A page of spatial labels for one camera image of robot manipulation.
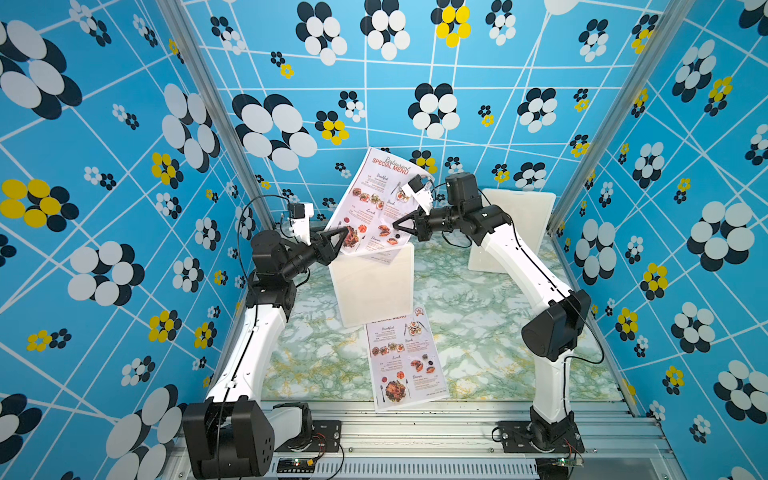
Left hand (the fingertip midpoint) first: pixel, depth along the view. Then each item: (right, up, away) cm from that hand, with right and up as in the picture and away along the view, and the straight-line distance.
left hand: (344, 227), depth 71 cm
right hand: (+14, +2, +5) cm, 15 cm away
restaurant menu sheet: (+15, -38, +15) cm, 44 cm away
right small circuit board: (+52, -55, -3) cm, 76 cm away
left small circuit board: (-12, -58, +1) cm, 60 cm away
